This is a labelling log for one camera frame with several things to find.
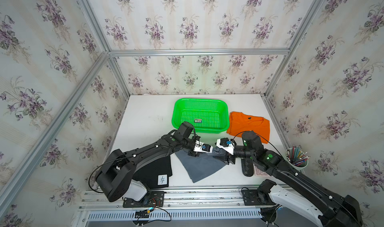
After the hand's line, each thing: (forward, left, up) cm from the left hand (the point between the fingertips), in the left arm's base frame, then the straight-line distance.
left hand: (209, 149), depth 78 cm
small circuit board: (-26, +33, -15) cm, 45 cm away
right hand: (-1, -3, +5) cm, 6 cm away
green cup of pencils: (-5, -45, +1) cm, 45 cm away
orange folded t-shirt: (+25, -25, -11) cm, 36 cm away
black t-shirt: (-9, +29, -11) cm, 33 cm away
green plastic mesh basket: (+32, -3, -12) cm, 34 cm away
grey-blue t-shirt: (-5, +5, -12) cm, 14 cm away
